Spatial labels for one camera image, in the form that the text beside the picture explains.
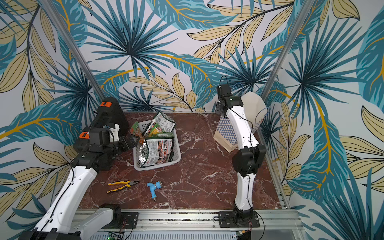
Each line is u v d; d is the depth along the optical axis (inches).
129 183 33.0
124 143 25.6
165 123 37.4
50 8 26.6
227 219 28.9
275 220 29.9
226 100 23.8
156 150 31.8
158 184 32.1
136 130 38.2
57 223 14.8
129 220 29.0
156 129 37.9
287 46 32.2
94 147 21.3
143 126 39.6
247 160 20.7
